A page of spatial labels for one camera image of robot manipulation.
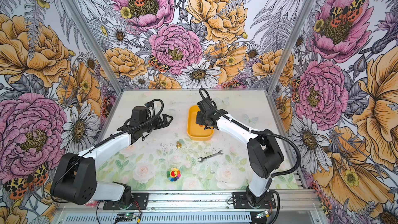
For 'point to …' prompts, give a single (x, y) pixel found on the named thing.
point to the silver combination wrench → (201, 159)
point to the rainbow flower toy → (173, 174)
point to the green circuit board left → (128, 215)
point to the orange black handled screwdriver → (206, 127)
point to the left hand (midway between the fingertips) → (167, 123)
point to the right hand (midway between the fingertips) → (201, 122)
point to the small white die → (211, 172)
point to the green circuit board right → (263, 214)
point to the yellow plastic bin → (195, 132)
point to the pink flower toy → (92, 204)
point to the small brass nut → (178, 145)
